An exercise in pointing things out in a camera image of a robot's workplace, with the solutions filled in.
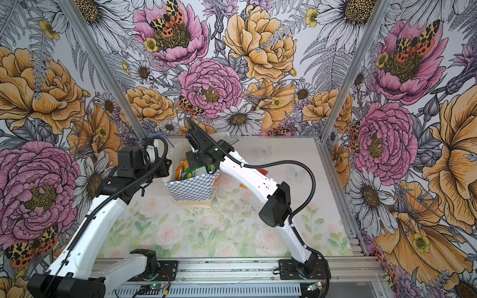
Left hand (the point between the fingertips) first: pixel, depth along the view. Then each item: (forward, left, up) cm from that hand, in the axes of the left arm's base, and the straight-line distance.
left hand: (170, 167), depth 76 cm
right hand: (+3, -9, -2) cm, 9 cm away
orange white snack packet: (+5, +1, -11) cm, 12 cm away
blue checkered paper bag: (-7, -9, -7) cm, 14 cm away
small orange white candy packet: (-5, -28, -6) cm, 29 cm away
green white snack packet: (+4, -4, -10) cm, 12 cm away
